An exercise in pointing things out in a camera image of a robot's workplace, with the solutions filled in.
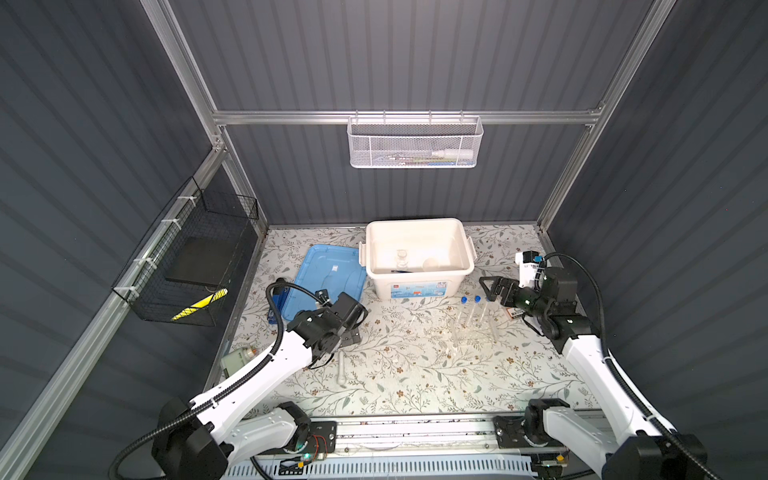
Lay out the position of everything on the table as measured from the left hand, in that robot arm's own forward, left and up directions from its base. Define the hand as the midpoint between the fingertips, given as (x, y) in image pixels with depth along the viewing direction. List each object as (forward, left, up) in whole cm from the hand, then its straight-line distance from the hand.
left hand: (338, 334), depth 79 cm
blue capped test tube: (+6, -35, +5) cm, 35 cm away
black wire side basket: (+9, +36, +18) cm, 41 cm away
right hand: (+8, -44, +9) cm, 45 cm away
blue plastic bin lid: (+30, +4, -11) cm, 33 cm away
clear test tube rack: (+6, -41, -11) cm, 43 cm away
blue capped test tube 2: (+6, -38, +5) cm, 39 cm away
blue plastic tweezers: (+27, -19, -9) cm, 35 cm away
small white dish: (+29, -31, -8) cm, 43 cm away
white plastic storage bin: (+31, -25, -7) cm, 40 cm away
